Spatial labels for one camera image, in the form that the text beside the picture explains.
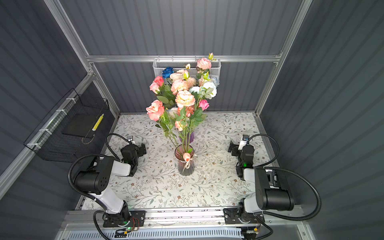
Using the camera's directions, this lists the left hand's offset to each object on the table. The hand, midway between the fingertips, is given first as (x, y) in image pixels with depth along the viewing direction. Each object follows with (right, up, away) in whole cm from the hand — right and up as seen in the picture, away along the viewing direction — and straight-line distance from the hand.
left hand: (133, 145), depth 96 cm
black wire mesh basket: (-24, +8, -24) cm, 35 cm away
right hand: (+69, +2, -5) cm, 69 cm away
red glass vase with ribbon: (+35, -10, -18) cm, 40 cm away
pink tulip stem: (+36, -1, -32) cm, 48 cm away
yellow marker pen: (-12, +14, -18) cm, 26 cm away
